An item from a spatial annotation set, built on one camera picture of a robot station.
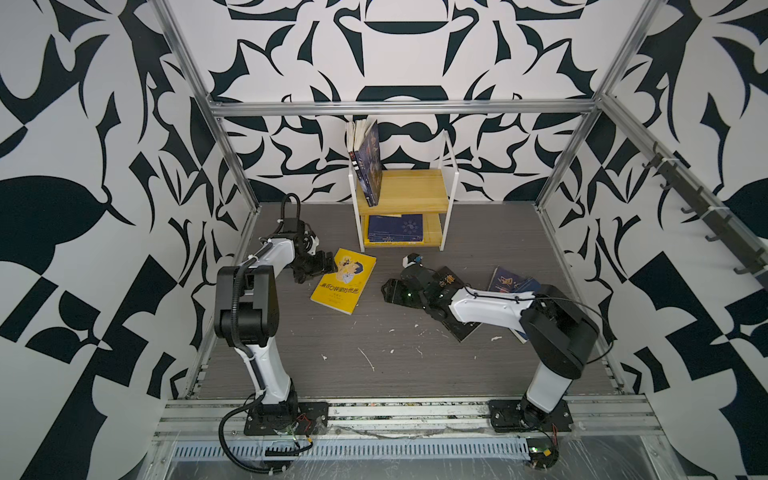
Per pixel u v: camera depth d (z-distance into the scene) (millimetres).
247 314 510
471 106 949
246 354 531
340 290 942
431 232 1071
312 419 736
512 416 739
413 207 917
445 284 966
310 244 854
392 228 1046
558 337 471
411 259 830
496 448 713
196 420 762
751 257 526
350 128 830
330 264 884
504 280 976
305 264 831
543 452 709
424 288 697
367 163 849
